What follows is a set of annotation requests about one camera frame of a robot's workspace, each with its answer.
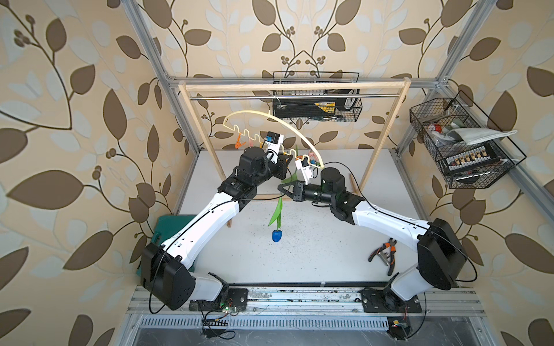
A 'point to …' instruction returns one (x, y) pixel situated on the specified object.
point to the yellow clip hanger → (310, 140)
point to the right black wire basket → (432, 120)
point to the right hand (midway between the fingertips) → (278, 187)
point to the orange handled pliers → (387, 254)
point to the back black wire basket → (350, 115)
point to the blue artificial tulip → (277, 233)
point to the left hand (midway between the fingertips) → (292, 155)
